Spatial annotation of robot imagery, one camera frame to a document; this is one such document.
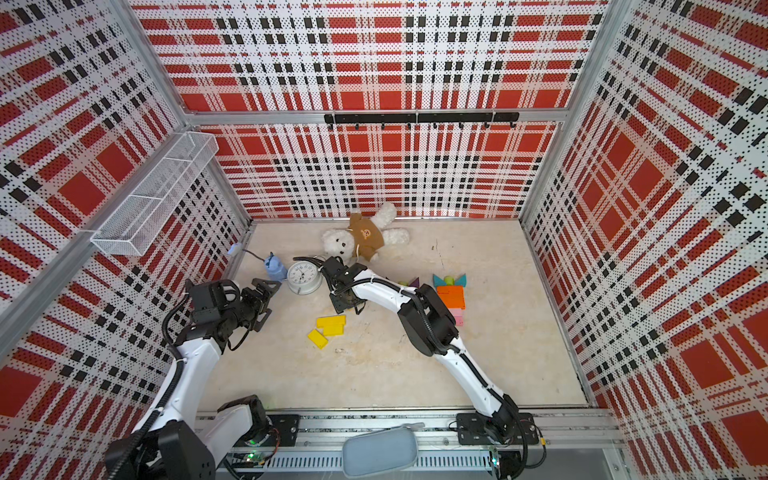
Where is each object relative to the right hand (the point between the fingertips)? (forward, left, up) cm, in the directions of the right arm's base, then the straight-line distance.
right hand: (352, 300), depth 97 cm
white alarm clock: (+7, +17, +3) cm, 19 cm away
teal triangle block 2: (+8, -37, 0) cm, 38 cm away
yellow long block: (-7, +3, 0) cm, 8 cm away
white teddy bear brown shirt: (+22, -3, +6) cm, 23 cm away
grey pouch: (-41, -12, +2) cm, 43 cm away
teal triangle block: (+7, -29, 0) cm, 30 cm away
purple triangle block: (+7, -21, 0) cm, 22 cm away
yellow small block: (-13, +9, -1) cm, 16 cm away
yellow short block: (-10, +5, 0) cm, 11 cm away
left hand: (-5, +17, +14) cm, 23 cm away
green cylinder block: (+8, -33, -1) cm, 34 cm away
